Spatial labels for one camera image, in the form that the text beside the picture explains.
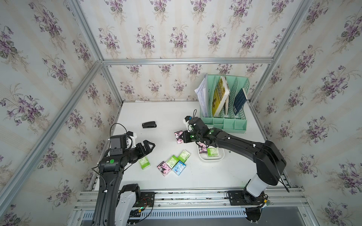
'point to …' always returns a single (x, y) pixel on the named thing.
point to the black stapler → (149, 125)
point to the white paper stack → (202, 92)
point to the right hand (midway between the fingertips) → (180, 137)
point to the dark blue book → (240, 99)
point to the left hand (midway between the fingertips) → (150, 149)
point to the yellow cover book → (221, 94)
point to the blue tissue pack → (179, 167)
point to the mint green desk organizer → (235, 121)
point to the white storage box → (204, 156)
